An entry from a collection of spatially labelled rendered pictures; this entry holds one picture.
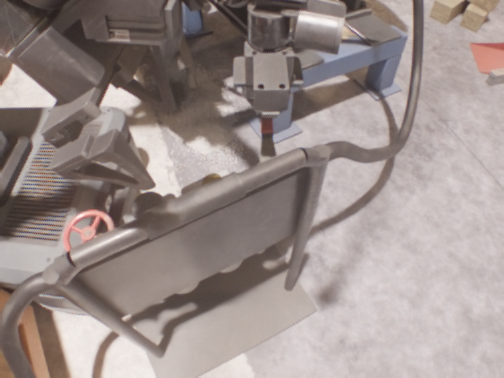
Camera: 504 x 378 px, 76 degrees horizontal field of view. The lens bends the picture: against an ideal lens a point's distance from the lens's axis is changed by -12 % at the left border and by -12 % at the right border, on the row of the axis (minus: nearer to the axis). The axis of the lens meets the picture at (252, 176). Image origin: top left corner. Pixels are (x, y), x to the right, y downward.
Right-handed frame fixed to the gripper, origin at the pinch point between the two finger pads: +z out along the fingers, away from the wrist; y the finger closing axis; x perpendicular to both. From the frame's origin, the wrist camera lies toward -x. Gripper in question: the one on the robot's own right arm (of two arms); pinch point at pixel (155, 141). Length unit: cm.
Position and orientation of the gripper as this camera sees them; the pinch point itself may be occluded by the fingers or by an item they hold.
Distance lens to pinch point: 35.0
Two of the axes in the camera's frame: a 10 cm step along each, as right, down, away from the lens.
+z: 5.0, 5.3, 6.8
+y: 0.5, -8.1, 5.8
